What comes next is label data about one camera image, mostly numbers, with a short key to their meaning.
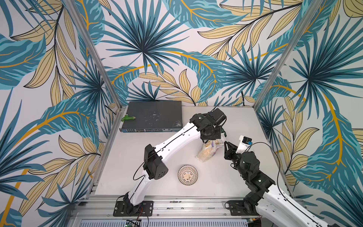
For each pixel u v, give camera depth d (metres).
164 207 0.75
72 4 0.67
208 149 0.82
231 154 0.67
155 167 0.58
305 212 0.46
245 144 0.65
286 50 0.85
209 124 0.54
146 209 0.73
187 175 0.84
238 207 0.74
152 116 1.07
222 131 1.03
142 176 0.53
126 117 1.05
